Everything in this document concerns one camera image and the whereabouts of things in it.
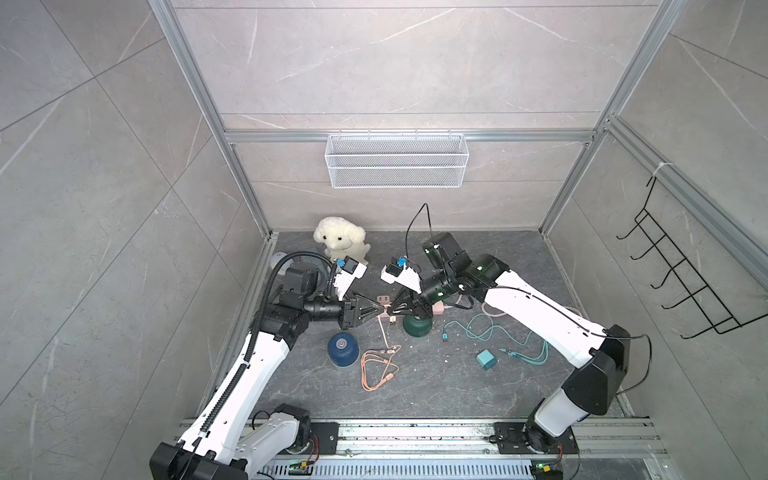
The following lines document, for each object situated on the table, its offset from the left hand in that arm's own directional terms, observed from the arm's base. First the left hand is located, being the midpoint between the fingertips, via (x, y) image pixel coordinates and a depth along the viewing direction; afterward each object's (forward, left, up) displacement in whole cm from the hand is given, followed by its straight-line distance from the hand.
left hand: (380, 306), depth 67 cm
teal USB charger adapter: (-4, -30, -26) cm, 40 cm away
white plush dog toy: (+32, +13, -11) cm, 36 cm away
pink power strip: (-1, -1, +2) cm, 2 cm away
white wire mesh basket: (+56, -6, +2) cm, 56 cm away
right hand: (+1, -3, -3) cm, 4 cm away
